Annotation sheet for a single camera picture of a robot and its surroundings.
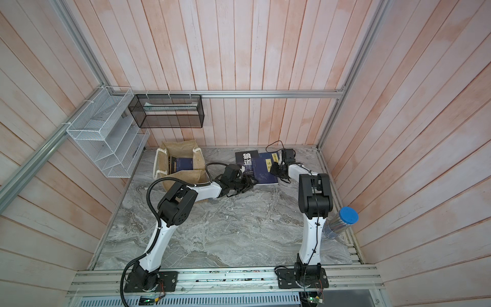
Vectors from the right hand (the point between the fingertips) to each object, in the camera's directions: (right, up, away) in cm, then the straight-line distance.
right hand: (272, 168), depth 108 cm
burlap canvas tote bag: (-37, -2, -26) cm, 45 cm away
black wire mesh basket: (-59, +32, -4) cm, 67 cm away
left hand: (-9, -9, -8) cm, 15 cm away
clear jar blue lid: (+21, -23, -32) cm, 44 cm away
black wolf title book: (-16, +6, +7) cm, 18 cm away
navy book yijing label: (-47, +3, -12) cm, 49 cm away
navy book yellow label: (-6, +2, 0) cm, 6 cm away
